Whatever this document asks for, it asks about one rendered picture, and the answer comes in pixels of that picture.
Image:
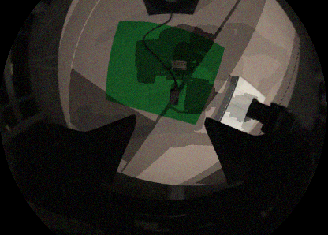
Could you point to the green circuit board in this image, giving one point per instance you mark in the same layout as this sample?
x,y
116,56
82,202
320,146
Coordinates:
x,y
138,79

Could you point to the black square fan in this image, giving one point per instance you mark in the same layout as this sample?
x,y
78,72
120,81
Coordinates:
x,y
165,6

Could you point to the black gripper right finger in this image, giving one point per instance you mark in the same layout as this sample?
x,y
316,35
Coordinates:
x,y
237,150

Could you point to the black cable with plug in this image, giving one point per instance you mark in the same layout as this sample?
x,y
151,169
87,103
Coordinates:
x,y
174,94

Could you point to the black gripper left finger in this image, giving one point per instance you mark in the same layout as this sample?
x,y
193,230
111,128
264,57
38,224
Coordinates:
x,y
102,148

